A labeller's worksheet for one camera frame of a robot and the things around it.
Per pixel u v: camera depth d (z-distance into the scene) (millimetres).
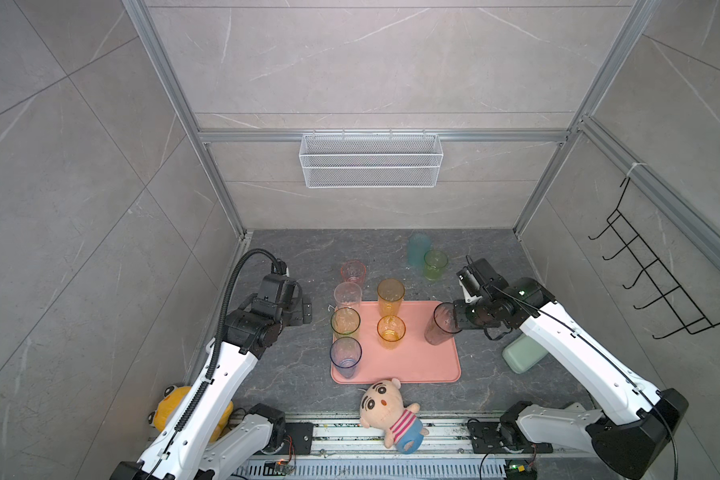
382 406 705
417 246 1098
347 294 903
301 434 732
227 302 479
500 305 491
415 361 867
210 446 503
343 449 730
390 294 941
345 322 798
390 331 900
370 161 1006
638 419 381
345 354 816
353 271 1034
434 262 1068
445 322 732
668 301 633
